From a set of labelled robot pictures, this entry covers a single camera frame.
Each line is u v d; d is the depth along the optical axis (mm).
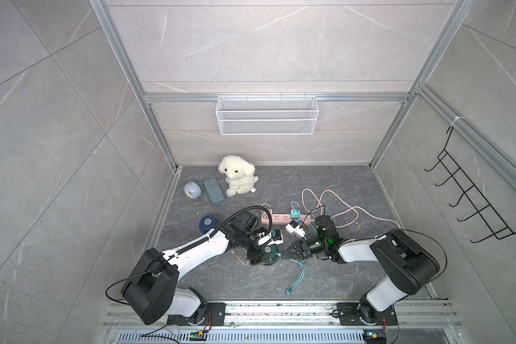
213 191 1046
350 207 1015
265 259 701
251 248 695
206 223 845
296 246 759
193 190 1009
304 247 730
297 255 748
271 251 776
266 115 1004
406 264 462
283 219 953
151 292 414
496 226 611
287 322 729
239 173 953
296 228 796
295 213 927
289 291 776
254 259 719
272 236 690
